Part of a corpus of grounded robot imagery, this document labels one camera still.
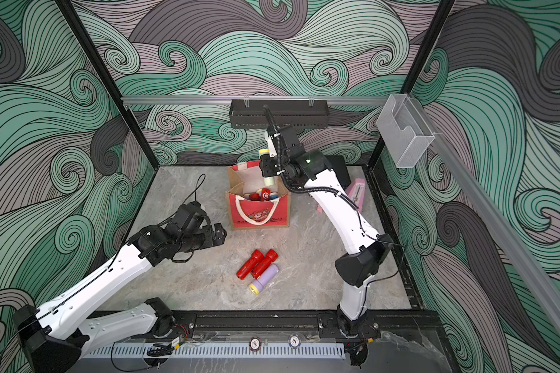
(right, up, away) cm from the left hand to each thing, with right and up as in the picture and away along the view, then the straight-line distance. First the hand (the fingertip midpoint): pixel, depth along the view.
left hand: (216, 234), depth 75 cm
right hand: (+15, +23, -1) cm, 28 cm away
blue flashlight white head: (+19, +11, +23) cm, 32 cm away
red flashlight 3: (+18, -11, +11) cm, 24 cm away
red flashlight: (+10, +11, +22) cm, 27 cm away
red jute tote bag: (+11, +9, +7) cm, 16 cm away
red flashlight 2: (+12, -12, +11) cm, 20 cm away
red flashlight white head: (+15, +12, +21) cm, 28 cm away
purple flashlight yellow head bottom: (+13, -19, +3) cm, 23 cm away
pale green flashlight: (+17, +17, -2) cm, 24 cm away
